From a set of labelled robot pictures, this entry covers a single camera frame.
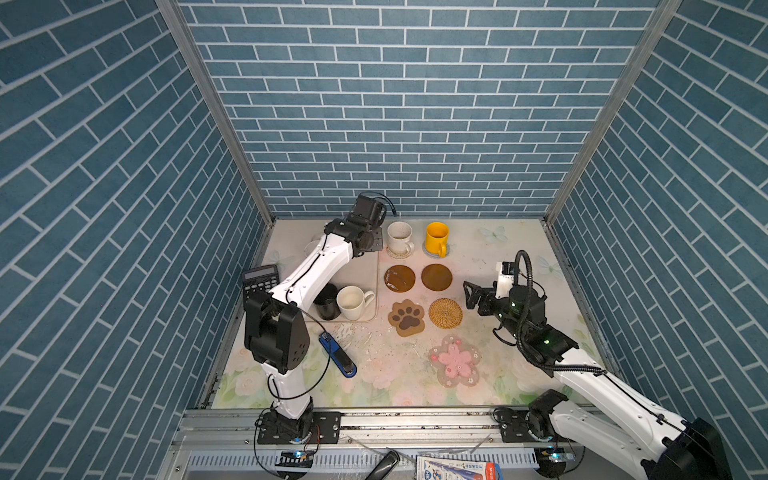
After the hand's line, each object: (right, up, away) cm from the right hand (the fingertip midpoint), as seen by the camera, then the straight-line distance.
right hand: (476, 280), depth 80 cm
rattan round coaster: (-6, -12, +14) cm, 20 cm away
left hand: (-29, +11, +8) cm, 32 cm away
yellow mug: (-7, +13, +25) cm, 29 cm away
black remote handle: (-25, -40, -14) cm, 49 cm away
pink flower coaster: (-4, -24, +5) cm, 25 cm away
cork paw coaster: (-19, -14, +13) cm, 27 cm away
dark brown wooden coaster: (-8, -2, +22) cm, 24 cm away
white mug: (-21, +13, +27) cm, 37 cm away
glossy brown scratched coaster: (-21, -2, +22) cm, 31 cm away
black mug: (-43, -9, +11) cm, 46 cm away
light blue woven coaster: (-8, +5, +28) cm, 30 cm away
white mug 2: (-35, -8, +11) cm, 38 cm away
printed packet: (-9, -42, -12) cm, 45 cm away
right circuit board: (+16, -42, -9) cm, 46 cm away
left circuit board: (-46, -43, -8) cm, 63 cm away
